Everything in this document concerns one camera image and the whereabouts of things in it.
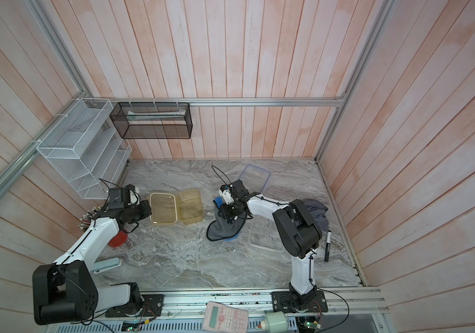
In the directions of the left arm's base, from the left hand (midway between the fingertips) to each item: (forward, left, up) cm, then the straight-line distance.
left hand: (151, 210), depth 88 cm
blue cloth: (-5, -30, -7) cm, 31 cm away
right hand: (+3, -30, -7) cm, 31 cm away
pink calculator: (-38, -32, -8) cm, 51 cm away
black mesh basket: (+45, +7, +15) cm, 47 cm away
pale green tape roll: (-40, -49, -1) cm, 63 cm away
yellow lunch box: (+8, -14, -10) cm, 19 cm away
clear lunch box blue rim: (-7, -49, -9) cm, 50 cm away
